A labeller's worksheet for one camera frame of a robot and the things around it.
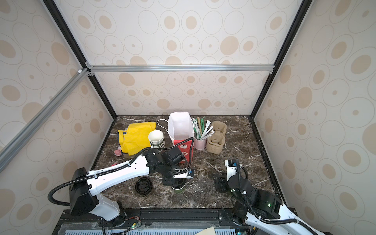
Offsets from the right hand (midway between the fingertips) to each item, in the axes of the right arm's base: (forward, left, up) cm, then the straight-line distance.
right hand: (220, 175), depth 70 cm
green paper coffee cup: (-4, +19, -4) cm, 20 cm away
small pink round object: (+18, +64, -13) cm, 68 cm away
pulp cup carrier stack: (+27, 0, -9) cm, 28 cm away
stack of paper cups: (+20, +35, +1) cm, 41 cm away
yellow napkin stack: (+27, +54, -10) cm, 61 cm away
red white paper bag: (+32, +23, -4) cm, 40 cm away
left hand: (-1, +20, -4) cm, 20 cm away
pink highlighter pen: (+11, +65, -16) cm, 68 cm away
